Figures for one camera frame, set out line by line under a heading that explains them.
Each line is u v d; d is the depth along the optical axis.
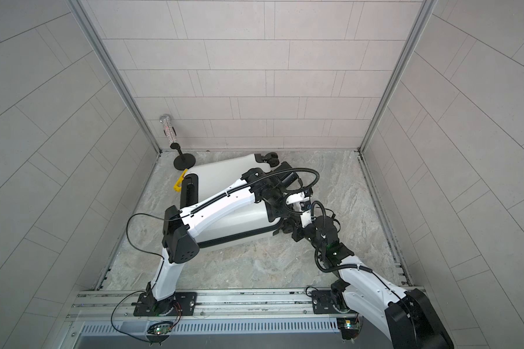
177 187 0.99
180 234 0.46
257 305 0.72
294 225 0.74
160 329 0.64
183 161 1.11
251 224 0.71
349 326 0.68
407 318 0.39
